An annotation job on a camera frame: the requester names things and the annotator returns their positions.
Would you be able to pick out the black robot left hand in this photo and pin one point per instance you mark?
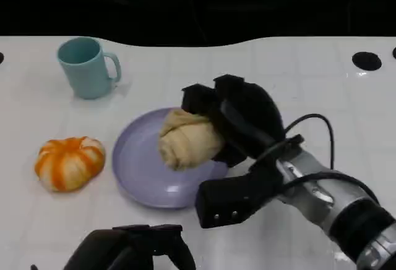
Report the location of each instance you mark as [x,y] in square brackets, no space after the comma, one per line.
[123,251]

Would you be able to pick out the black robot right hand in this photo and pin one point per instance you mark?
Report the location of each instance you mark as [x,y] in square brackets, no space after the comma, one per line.
[253,112]

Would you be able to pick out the beige towel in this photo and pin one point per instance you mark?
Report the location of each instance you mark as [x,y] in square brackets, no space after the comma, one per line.
[188,141]

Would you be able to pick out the lilac plate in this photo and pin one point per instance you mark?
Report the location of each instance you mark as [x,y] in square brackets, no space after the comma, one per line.
[139,164]

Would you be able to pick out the orange and white bread roll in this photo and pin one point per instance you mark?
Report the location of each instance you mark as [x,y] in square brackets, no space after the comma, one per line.
[69,164]

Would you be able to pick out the black round table cap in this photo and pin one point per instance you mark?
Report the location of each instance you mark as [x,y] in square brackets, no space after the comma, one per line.
[394,53]
[1,58]
[366,61]

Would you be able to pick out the pale green mug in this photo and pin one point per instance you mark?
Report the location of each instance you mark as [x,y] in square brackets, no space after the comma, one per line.
[85,68]

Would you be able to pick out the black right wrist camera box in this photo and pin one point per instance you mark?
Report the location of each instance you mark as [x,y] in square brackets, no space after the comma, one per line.
[235,198]

